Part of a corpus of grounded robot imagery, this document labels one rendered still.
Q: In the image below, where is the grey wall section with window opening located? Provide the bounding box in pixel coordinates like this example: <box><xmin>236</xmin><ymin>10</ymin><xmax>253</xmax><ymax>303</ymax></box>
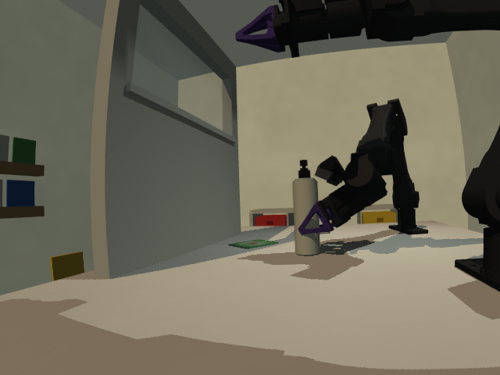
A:
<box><xmin>91</xmin><ymin>0</ymin><xmax>241</xmax><ymax>279</ymax></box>

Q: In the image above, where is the clear glass window pane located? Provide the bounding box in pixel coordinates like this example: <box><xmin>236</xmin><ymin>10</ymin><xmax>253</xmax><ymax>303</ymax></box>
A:
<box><xmin>132</xmin><ymin>0</ymin><xmax>233</xmax><ymax>137</ymax></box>

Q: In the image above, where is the grey window sill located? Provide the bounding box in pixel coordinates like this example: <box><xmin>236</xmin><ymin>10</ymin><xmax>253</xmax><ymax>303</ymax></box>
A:
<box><xmin>126</xmin><ymin>82</ymin><xmax>237</xmax><ymax>144</ymax></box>

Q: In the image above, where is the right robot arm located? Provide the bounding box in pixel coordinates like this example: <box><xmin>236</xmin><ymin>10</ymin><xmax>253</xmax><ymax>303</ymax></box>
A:
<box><xmin>315</xmin><ymin>98</ymin><xmax>428</xmax><ymax>234</ymax></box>

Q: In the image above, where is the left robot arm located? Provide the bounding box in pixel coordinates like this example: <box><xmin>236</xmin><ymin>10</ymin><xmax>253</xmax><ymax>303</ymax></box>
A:
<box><xmin>289</xmin><ymin>0</ymin><xmax>500</xmax><ymax>292</ymax></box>

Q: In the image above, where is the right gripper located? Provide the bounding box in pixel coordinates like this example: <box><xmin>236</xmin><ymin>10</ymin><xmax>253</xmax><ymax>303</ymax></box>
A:
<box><xmin>298</xmin><ymin>194</ymin><xmax>366</xmax><ymax>234</ymax></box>

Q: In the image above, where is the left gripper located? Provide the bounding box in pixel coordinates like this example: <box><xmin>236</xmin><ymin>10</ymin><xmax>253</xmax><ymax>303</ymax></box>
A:
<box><xmin>235</xmin><ymin>0</ymin><xmax>329</xmax><ymax>58</ymax></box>

